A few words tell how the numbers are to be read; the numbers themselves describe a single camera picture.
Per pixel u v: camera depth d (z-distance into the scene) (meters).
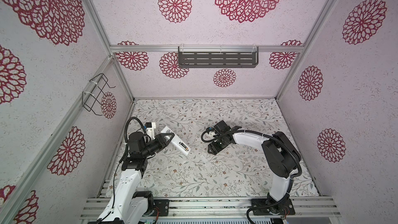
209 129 0.87
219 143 0.81
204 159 0.90
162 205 0.73
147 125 0.73
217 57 0.95
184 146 0.78
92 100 0.76
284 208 0.73
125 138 0.58
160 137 0.71
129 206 0.44
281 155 0.49
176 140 0.76
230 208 0.75
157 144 0.69
